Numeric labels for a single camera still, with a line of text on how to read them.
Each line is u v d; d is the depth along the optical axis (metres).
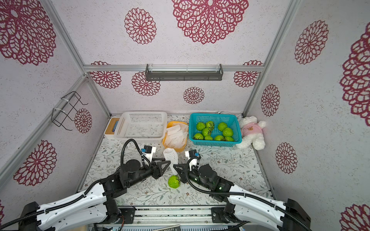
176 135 0.97
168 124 1.03
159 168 0.63
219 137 0.99
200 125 1.06
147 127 1.13
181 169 0.66
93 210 0.58
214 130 1.10
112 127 1.06
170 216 0.75
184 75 0.86
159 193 0.82
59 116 0.73
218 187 0.57
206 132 1.03
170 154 0.67
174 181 0.79
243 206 0.50
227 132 1.02
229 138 0.98
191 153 0.63
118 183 0.56
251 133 0.99
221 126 1.06
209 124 1.06
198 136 0.99
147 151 0.61
